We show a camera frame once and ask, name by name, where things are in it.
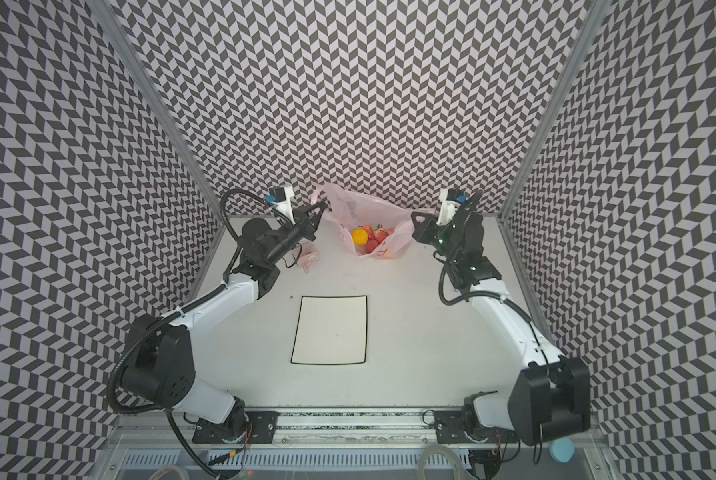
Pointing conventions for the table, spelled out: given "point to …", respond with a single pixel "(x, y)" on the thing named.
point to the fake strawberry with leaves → (370, 245)
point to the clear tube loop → (441, 449)
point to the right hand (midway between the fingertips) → (408, 222)
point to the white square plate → (331, 330)
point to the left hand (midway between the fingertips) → (327, 204)
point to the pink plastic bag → (350, 211)
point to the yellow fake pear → (360, 237)
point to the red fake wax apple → (380, 233)
